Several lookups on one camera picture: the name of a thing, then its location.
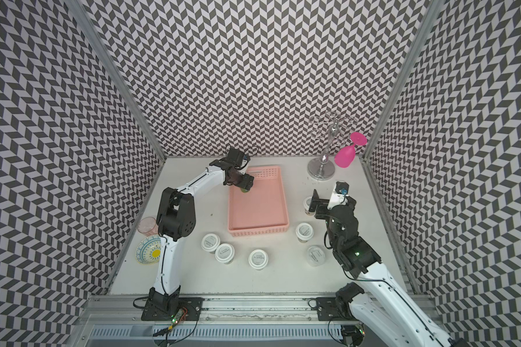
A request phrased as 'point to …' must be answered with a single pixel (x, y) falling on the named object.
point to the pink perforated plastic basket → (263, 210)
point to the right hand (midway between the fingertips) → (328, 196)
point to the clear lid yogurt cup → (315, 256)
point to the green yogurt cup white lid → (244, 190)
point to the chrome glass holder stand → (320, 168)
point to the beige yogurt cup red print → (306, 204)
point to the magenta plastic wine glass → (344, 156)
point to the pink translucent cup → (147, 225)
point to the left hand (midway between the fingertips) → (244, 182)
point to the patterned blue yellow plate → (148, 250)
